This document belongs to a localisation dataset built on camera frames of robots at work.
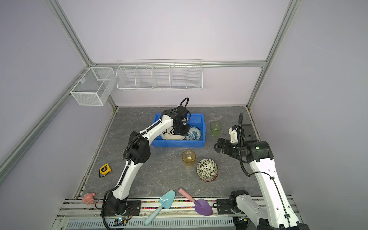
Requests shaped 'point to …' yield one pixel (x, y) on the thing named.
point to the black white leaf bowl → (207, 169)
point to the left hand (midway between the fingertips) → (188, 135)
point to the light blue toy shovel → (166, 200)
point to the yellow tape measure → (104, 169)
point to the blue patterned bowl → (194, 134)
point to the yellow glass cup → (189, 157)
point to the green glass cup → (215, 128)
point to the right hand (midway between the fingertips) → (223, 149)
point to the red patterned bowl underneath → (212, 180)
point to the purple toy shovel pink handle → (201, 207)
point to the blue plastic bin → (197, 120)
